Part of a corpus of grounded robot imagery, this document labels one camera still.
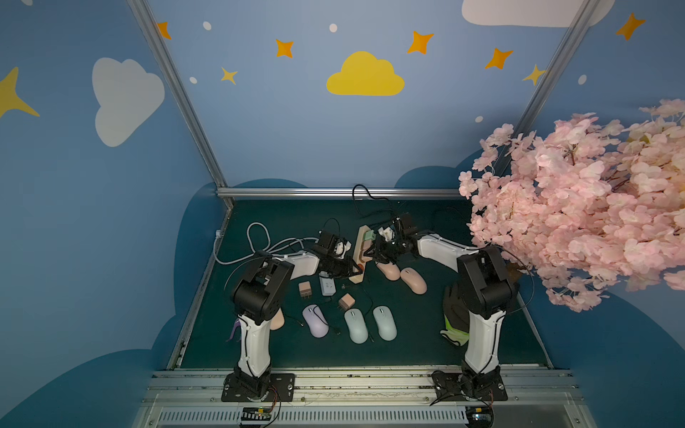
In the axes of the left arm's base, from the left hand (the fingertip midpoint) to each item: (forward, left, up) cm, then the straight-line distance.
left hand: (359, 268), depth 97 cm
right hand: (+5, -4, +4) cm, 7 cm away
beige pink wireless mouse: (-19, +27, -2) cm, 33 cm away
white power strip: (-7, +11, 0) cm, 13 cm away
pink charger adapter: (-8, +19, -1) cm, 21 cm away
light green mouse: (-20, -9, -1) cm, 22 cm away
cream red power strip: (+7, -1, +3) cm, 8 cm away
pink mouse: (-3, -20, -1) cm, 20 cm away
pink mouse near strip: (0, -12, -2) cm, 12 cm away
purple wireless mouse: (-20, +13, 0) cm, 24 cm away
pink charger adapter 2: (-13, +4, 0) cm, 14 cm away
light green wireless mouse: (-21, +1, -1) cm, 21 cm away
